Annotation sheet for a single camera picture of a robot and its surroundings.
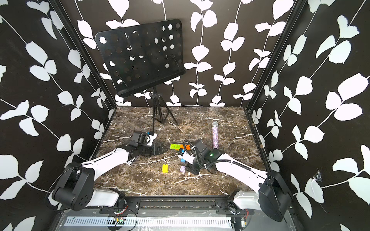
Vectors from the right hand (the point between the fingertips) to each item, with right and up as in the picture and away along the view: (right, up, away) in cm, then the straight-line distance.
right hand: (187, 163), depth 80 cm
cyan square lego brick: (-3, -2, +11) cm, 11 cm away
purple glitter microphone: (+20, +13, +19) cm, 30 cm away
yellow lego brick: (-13, -5, +5) cm, 15 cm away
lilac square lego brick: (-3, -5, +6) cm, 9 cm away
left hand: (-14, +7, +7) cm, 17 cm away
